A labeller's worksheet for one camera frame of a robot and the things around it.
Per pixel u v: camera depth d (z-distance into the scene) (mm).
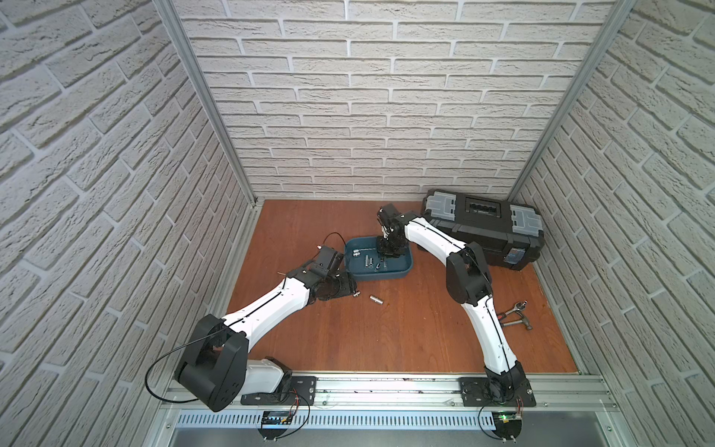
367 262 995
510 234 874
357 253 1005
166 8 686
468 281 611
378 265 974
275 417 725
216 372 411
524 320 854
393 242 873
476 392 741
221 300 941
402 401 735
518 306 893
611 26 712
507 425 700
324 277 652
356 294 903
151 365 660
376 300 903
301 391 732
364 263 990
